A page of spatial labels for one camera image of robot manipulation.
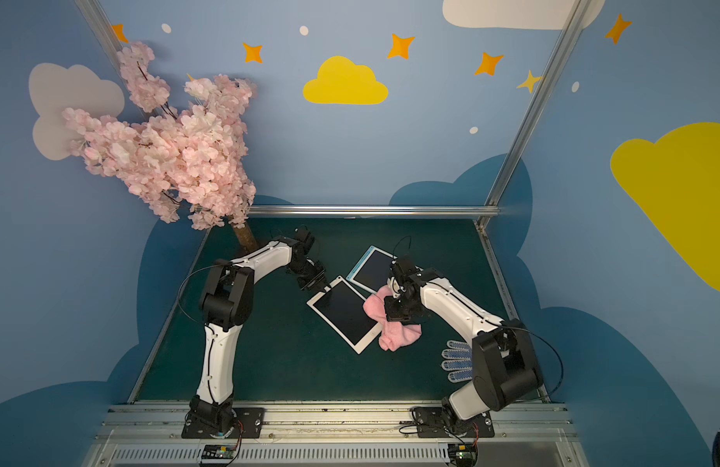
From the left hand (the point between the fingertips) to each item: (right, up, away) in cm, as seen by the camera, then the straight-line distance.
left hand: (331, 283), depth 100 cm
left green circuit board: (-25, -40, -28) cm, 55 cm away
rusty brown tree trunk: (-30, +16, +2) cm, 34 cm away
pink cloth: (+20, -12, -18) cm, 29 cm away
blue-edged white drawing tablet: (+15, +4, +10) cm, 18 cm away
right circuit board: (+37, -41, -27) cm, 61 cm away
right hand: (+21, -8, -13) cm, 26 cm away
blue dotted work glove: (+40, -22, -14) cm, 47 cm away
